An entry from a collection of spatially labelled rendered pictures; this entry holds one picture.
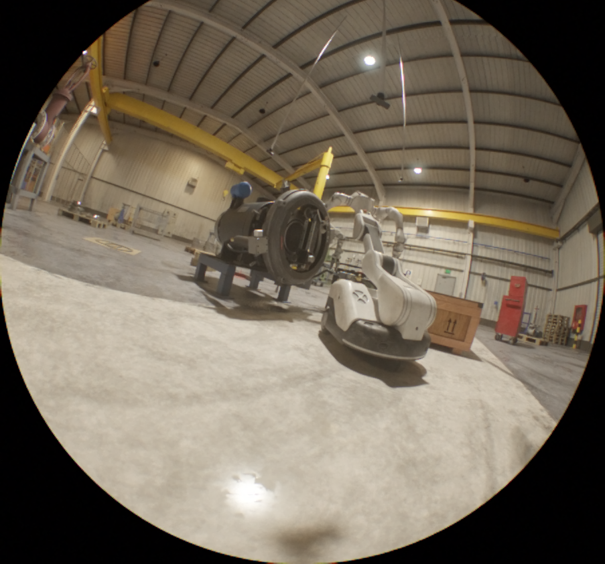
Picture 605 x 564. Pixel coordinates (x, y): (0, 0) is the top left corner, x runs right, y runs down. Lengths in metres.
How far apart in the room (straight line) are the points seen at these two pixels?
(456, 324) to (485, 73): 8.71
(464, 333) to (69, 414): 2.11
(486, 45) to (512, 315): 8.12
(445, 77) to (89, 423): 9.56
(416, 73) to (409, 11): 2.73
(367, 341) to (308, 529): 0.73
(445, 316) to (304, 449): 1.61
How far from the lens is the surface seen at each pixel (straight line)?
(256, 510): 0.37
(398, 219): 1.68
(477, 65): 9.20
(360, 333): 0.87
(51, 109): 4.53
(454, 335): 1.89
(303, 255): 1.43
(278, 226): 1.26
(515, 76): 9.70
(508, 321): 4.36
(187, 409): 0.48
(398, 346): 0.90
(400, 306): 0.86
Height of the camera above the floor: 0.34
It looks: 3 degrees up
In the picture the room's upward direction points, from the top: 15 degrees clockwise
